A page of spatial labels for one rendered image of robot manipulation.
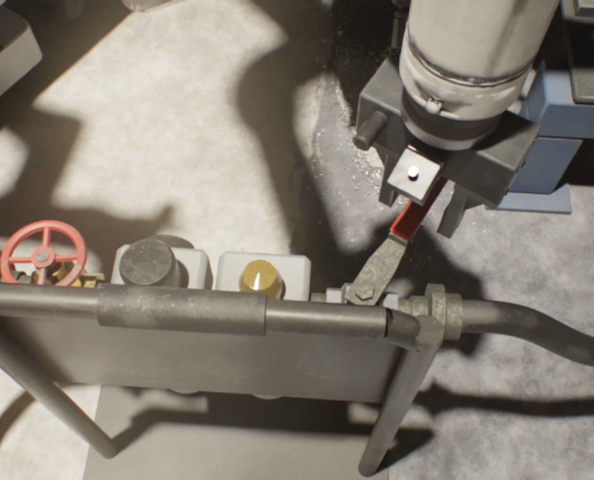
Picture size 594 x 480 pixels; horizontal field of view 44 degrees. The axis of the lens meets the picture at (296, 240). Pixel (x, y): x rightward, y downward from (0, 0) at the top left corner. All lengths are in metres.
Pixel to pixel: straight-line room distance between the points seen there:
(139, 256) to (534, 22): 0.36
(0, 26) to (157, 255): 0.81
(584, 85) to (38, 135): 0.89
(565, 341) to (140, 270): 0.39
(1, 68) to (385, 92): 0.89
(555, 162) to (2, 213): 0.89
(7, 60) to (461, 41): 1.00
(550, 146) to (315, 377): 0.60
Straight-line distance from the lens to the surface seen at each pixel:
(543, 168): 1.22
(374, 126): 0.57
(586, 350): 0.77
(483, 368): 1.15
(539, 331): 0.71
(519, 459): 1.12
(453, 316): 0.67
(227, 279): 0.66
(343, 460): 1.07
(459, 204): 0.64
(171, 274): 0.62
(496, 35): 0.45
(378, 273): 0.65
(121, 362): 0.73
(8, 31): 1.36
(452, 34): 0.46
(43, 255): 0.65
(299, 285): 0.65
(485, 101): 0.50
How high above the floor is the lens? 1.06
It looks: 62 degrees down
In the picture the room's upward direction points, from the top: straight up
